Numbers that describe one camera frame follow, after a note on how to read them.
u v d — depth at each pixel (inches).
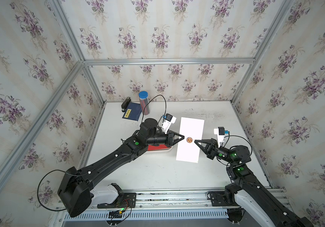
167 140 23.4
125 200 28.4
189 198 29.4
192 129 26.1
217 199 28.7
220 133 23.8
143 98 38.8
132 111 45.2
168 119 24.6
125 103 44.8
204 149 25.6
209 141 25.0
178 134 26.0
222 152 24.3
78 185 15.3
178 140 26.0
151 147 34.0
